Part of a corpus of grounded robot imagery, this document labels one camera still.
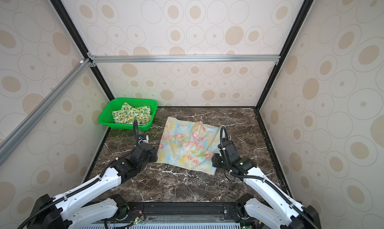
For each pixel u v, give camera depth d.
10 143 0.52
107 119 1.06
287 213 0.41
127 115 1.12
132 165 0.60
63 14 0.73
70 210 0.42
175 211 0.75
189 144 0.97
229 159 0.59
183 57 0.90
